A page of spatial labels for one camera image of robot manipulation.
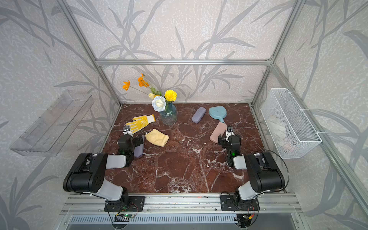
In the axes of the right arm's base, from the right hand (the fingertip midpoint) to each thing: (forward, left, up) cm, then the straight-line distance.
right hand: (228, 133), depth 94 cm
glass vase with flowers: (+2, +39, +26) cm, 47 cm away
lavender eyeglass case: (-10, +58, -3) cm, 59 cm away
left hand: (0, +64, +1) cm, 64 cm away
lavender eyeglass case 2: (+18, +19, -3) cm, 27 cm away
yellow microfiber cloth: (-1, +48, -3) cm, 49 cm away
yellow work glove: (+14, +64, -6) cm, 65 cm away
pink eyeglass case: (+6, +4, -5) cm, 9 cm away
